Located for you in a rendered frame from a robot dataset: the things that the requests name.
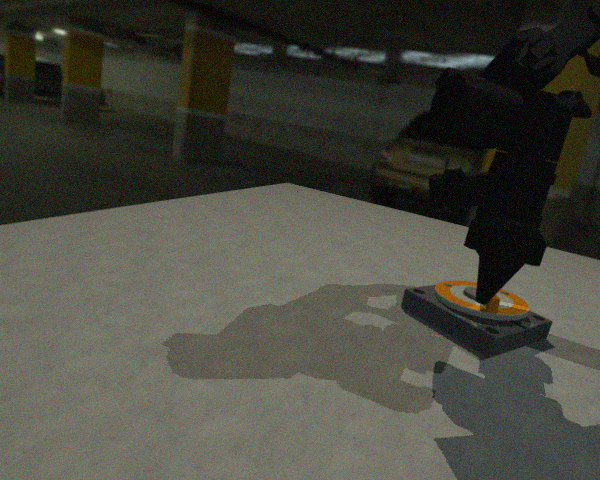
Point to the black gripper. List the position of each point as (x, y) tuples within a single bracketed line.
[(509, 238)]

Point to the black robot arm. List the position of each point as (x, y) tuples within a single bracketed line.
[(504, 106)]

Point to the orange and white round plate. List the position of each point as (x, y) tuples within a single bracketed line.
[(505, 307)]

